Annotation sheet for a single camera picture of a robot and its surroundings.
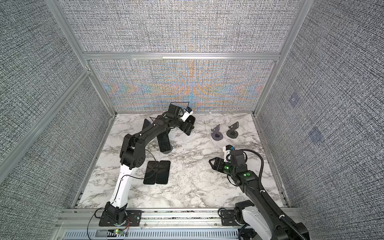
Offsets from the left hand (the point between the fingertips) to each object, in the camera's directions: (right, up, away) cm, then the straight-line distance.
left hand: (190, 124), depth 101 cm
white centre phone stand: (-3, -9, +2) cm, 10 cm away
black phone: (+1, +3, -9) cm, 9 cm away
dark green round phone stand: (+30, -7, +5) cm, 31 cm away
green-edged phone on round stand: (-15, -11, -11) cm, 22 cm away
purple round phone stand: (+18, -7, +2) cm, 20 cm away
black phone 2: (-23, -29, -13) cm, 39 cm away
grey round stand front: (-14, -18, -5) cm, 24 cm away
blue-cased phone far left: (-27, 0, -7) cm, 28 cm away
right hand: (+13, -21, -18) cm, 31 cm away
